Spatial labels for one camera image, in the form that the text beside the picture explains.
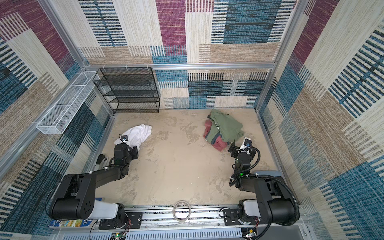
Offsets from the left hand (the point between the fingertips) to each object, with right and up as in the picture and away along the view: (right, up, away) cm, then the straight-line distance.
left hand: (130, 144), depth 92 cm
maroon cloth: (+55, -1, +5) cm, 55 cm away
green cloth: (+61, +10, +3) cm, 62 cm away
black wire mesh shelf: (-8, +37, +18) cm, 42 cm away
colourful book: (-19, -33, -22) cm, 44 cm away
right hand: (+67, +1, -4) cm, 67 cm away
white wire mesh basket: (-25, +19, -18) cm, 36 cm away
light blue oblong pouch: (+83, -16, -3) cm, 85 cm away
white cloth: (+1, +5, +8) cm, 9 cm away
